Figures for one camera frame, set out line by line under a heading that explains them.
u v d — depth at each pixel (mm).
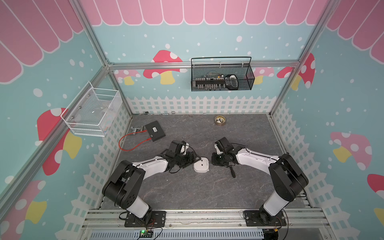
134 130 1088
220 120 1154
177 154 733
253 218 738
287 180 460
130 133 1091
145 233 726
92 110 741
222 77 923
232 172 893
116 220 756
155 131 1078
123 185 442
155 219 739
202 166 893
